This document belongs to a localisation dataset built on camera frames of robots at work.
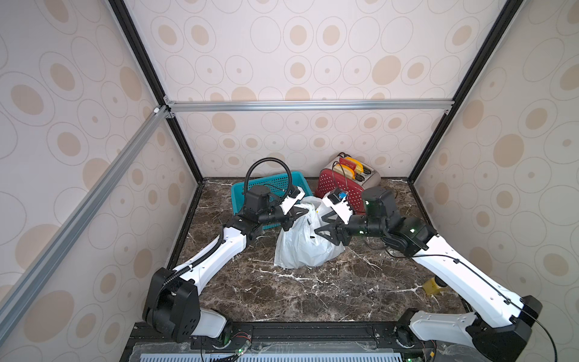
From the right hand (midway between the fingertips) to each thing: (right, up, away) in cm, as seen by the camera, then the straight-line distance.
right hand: (319, 228), depth 65 cm
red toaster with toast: (+16, +19, +29) cm, 38 cm away
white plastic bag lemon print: (-5, -7, +8) cm, 12 cm away
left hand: (-2, +5, +9) cm, 11 cm away
